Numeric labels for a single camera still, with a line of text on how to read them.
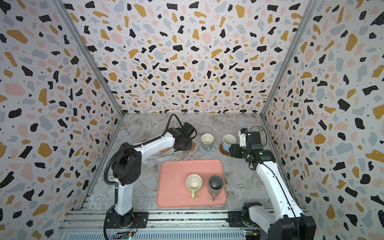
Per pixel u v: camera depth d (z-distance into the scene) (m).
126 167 0.51
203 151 1.00
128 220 0.67
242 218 0.73
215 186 0.83
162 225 0.73
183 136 0.70
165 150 0.63
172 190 0.83
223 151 1.00
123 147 0.53
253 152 0.55
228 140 0.97
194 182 0.84
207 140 1.00
